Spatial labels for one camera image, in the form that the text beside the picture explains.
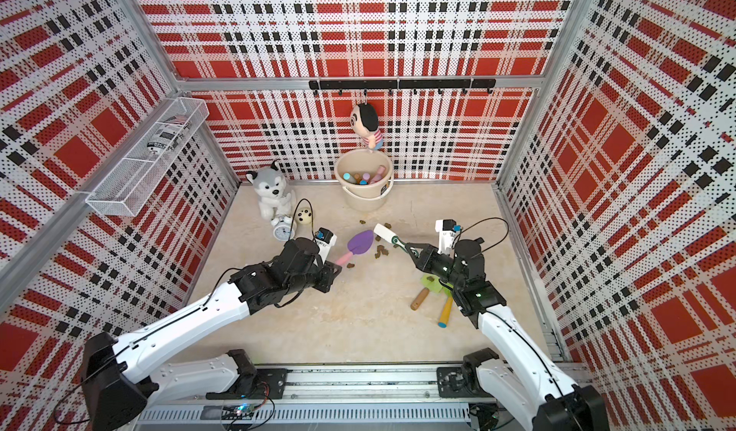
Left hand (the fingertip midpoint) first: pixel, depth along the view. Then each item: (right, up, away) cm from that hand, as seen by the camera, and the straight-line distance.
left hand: (339, 267), depth 77 cm
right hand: (+19, +6, -1) cm, 20 cm away
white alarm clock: (-24, +9, +21) cm, 33 cm away
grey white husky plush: (-27, +19, +24) cm, 41 cm away
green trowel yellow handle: (+30, -17, +5) cm, 34 cm away
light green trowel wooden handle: (+23, -12, +10) cm, 28 cm away
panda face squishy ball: (-18, +13, +29) cm, 37 cm away
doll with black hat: (+6, +44, +13) cm, 47 cm away
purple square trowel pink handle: (+10, +28, +25) cm, 39 cm away
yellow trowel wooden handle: (+2, +28, +24) cm, 37 cm away
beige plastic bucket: (+6, +20, +22) cm, 30 cm away
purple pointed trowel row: (+5, +5, +10) cm, 12 cm away
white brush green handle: (+14, +8, +5) cm, 17 cm away
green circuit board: (-23, -34, -8) cm, 42 cm away
